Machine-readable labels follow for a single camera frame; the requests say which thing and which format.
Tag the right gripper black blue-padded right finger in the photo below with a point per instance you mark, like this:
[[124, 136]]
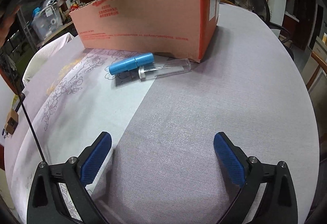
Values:
[[278, 203]]

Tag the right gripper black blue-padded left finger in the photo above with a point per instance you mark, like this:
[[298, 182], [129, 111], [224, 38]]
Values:
[[46, 203]]

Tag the person's left hand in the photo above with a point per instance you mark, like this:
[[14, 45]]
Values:
[[6, 24]]

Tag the clear plastic storage bin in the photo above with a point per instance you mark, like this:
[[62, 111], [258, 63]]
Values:
[[47, 21]]

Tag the white chair back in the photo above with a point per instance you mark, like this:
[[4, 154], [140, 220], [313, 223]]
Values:
[[43, 54]]

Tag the small wooden block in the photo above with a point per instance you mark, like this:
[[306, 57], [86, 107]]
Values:
[[11, 122]]

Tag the white patterned tablecloth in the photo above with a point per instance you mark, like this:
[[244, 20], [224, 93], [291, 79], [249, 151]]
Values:
[[163, 167]]

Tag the blue cylindrical tube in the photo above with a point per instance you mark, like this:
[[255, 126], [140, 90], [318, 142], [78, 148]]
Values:
[[131, 63]]

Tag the wooden chair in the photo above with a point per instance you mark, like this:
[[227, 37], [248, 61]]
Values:
[[321, 65]]

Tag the brown cardboard box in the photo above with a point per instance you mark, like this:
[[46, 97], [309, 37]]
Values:
[[175, 28]]

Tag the clear plastic tube silver cap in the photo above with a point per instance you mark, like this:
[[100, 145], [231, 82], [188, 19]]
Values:
[[162, 69]]

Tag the standing fan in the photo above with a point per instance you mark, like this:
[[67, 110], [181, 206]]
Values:
[[259, 7]]

